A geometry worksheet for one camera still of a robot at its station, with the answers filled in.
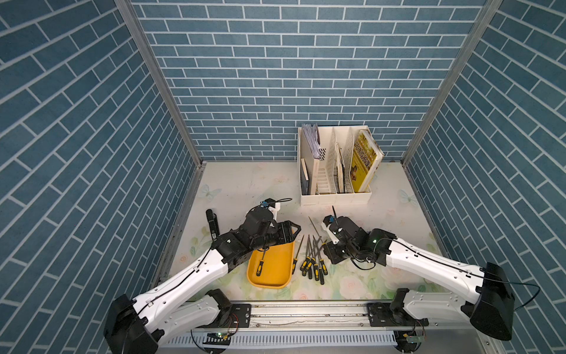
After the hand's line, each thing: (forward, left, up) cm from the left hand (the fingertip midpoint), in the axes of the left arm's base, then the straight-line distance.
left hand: (302, 232), depth 72 cm
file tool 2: (-2, -3, -19) cm, 19 cm away
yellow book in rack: (+34, -29, +2) cm, 45 cm away
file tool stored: (-4, +15, -20) cm, 25 cm away
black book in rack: (+25, -2, -6) cm, 26 cm away
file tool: (-2, +1, -20) cm, 20 cm away
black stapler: (+12, +36, -18) cm, 42 cm away
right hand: (-3, -9, -9) cm, 13 cm away
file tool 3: (-3, -5, -18) cm, 19 cm away
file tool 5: (-6, -8, -20) cm, 22 cm away
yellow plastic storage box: (-6, +8, -16) cm, 20 cm away
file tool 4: (-6, -6, -18) cm, 20 cm away
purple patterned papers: (+41, -5, +10) cm, 43 cm away
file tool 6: (-4, -9, -19) cm, 22 cm away
